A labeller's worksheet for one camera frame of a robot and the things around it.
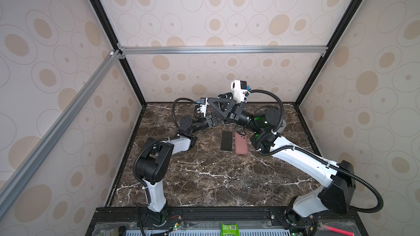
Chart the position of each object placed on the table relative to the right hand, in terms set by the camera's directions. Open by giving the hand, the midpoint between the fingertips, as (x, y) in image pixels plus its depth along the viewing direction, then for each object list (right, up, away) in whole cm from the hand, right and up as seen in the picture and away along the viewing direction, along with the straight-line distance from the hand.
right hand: (216, 102), depth 50 cm
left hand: (+7, -5, +23) cm, 24 cm away
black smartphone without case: (+7, -19, +50) cm, 54 cm away
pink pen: (+53, -53, +20) cm, 78 cm away
